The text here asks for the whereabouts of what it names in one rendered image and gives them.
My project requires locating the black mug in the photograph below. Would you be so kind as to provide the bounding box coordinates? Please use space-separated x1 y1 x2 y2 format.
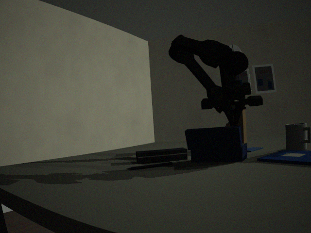
285 123 311 150

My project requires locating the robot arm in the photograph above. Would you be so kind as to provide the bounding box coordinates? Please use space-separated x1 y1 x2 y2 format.
169 35 251 102

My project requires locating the dark blue notebook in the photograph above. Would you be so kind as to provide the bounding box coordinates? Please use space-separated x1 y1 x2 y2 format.
257 150 311 166

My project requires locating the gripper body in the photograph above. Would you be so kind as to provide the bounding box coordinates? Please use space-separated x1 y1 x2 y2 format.
201 77 263 110

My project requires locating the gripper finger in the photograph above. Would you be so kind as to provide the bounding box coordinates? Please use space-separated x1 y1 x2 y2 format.
221 108 234 126
234 107 246 126

